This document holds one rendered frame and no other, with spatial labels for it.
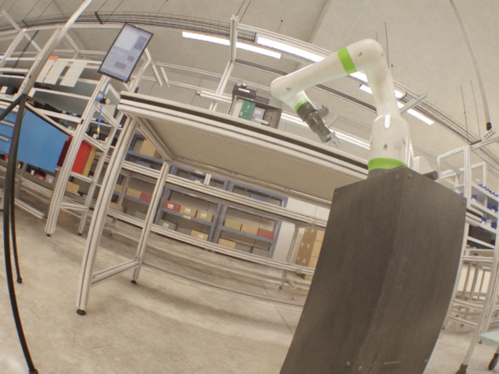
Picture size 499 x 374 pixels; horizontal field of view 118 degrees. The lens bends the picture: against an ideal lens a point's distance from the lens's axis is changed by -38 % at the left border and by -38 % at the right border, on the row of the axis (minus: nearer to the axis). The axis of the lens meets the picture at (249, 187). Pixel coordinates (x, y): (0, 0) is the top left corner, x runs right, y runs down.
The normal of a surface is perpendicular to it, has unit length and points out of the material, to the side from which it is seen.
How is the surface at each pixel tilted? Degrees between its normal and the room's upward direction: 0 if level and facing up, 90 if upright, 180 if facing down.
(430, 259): 90
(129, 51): 101
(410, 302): 90
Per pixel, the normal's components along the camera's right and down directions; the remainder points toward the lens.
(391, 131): -0.50, -0.29
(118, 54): 0.43, 0.16
